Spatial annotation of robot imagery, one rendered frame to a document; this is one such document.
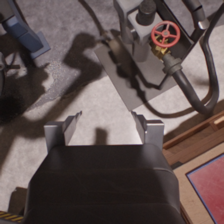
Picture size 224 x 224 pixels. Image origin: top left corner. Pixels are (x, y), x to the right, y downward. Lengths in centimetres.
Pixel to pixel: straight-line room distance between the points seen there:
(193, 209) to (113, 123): 58
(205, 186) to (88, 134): 64
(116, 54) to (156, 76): 26
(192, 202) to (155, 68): 69
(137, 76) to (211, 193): 67
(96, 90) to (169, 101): 41
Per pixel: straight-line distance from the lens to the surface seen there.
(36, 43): 111
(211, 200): 49
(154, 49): 52
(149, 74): 95
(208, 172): 48
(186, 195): 48
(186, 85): 50
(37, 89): 108
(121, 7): 58
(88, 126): 93
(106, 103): 92
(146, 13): 50
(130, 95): 92
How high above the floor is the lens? 90
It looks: 81 degrees down
